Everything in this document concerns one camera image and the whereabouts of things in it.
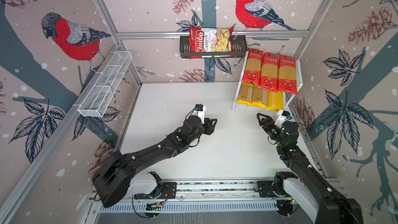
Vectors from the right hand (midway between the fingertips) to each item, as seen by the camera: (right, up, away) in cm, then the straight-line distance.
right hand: (257, 118), depth 81 cm
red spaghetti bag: (-3, +26, -2) cm, 26 cm away
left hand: (-24, 0, -4) cm, 24 cm away
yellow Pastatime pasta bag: (+12, +9, +5) cm, 16 cm away
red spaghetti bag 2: (+3, +21, -7) cm, 23 cm away
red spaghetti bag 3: (+12, +20, -8) cm, 24 cm away
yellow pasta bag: (+4, +12, +8) cm, 15 cm away
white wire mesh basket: (-79, +9, -11) cm, 80 cm away
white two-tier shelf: (-10, +22, -4) cm, 24 cm away
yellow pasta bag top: (-4, +13, +9) cm, 17 cm away
